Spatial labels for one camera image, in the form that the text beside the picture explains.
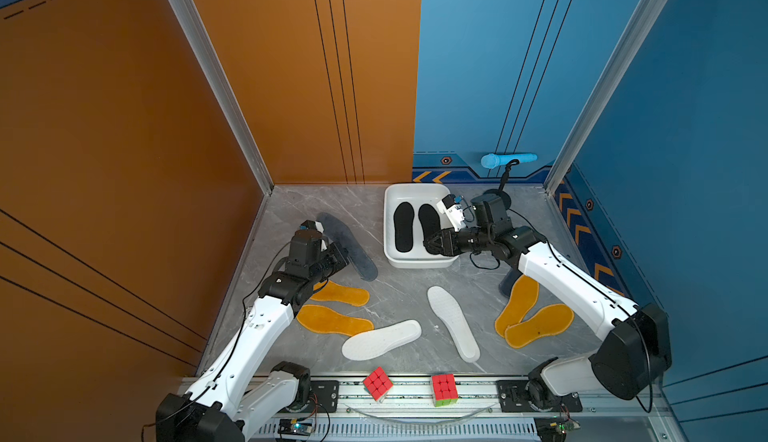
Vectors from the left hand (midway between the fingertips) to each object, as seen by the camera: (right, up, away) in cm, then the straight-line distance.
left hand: (351, 246), depth 80 cm
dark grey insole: (+2, -4, +1) cm, 5 cm away
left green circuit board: (-12, -42, -9) cm, 45 cm away
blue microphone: (+43, +25, +15) cm, 52 cm away
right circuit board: (+50, -42, -10) cm, 66 cm away
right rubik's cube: (+24, -33, -10) cm, 42 cm away
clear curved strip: (+13, -41, -9) cm, 44 cm away
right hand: (+21, +1, -3) cm, 21 cm away
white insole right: (+29, -22, +6) cm, 36 cm away
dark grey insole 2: (+47, -13, +12) cm, 50 cm away
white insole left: (+5, -27, +1) cm, 28 cm away
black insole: (+15, +7, +29) cm, 33 cm away
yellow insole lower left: (-11, -22, +6) cm, 25 cm away
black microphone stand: (+55, +16, +36) cm, 67 cm away
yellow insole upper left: (-4, -16, +11) cm, 20 cm away
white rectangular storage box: (+21, +16, +36) cm, 45 cm away
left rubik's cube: (+8, -32, -9) cm, 34 cm away
